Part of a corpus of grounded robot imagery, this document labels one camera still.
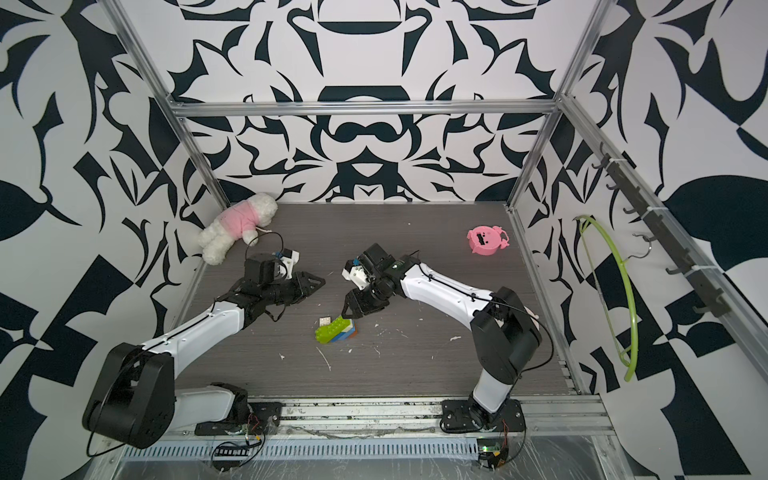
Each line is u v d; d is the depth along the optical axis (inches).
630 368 23.5
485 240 41.3
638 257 23.6
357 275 30.5
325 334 32.7
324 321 35.1
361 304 28.2
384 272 25.0
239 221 40.4
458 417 29.2
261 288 27.0
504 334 18.0
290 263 31.7
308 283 31.0
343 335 33.3
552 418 29.9
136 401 16.3
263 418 29.2
